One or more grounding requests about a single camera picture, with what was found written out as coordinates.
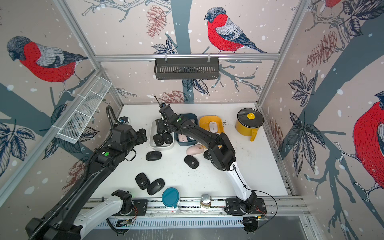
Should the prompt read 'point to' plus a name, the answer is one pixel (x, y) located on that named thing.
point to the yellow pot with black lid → (249, 120)
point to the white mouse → (213, 126)
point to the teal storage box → (192, 118)
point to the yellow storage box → (204, 122)
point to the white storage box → (153, 131)
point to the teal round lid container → (171, 198)
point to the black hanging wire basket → (187, 68)
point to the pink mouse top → (194, 149)
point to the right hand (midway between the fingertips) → (162, 120)
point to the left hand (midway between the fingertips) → (141, 128)
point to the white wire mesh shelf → (71, 129)
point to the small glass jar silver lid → (205, 201)
